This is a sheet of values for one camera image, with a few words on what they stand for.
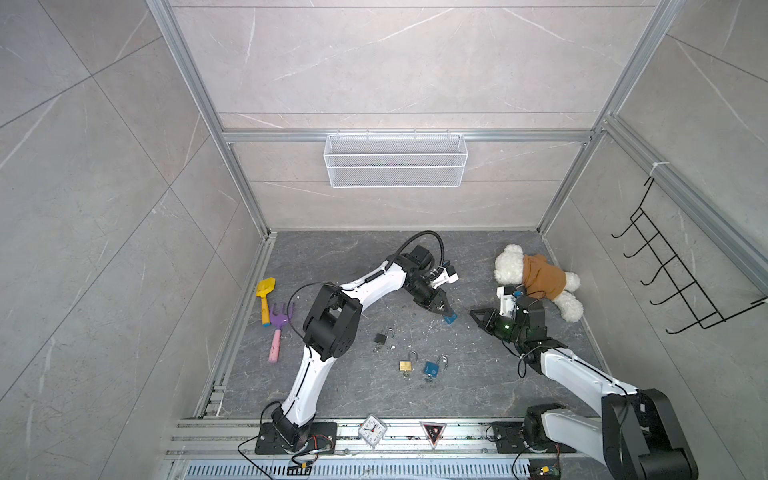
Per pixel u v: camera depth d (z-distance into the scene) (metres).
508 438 0.73
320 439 0.73
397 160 1.00
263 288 1.00
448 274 0.83
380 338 0.90
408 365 0.86
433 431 0.74
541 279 0.96
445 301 0.82
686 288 0.63
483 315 0.80
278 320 0.91
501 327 0.76
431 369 0.84
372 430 0.73
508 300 0.80
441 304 0.84
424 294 0.80
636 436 0.41
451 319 0.86
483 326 0.76
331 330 0.55
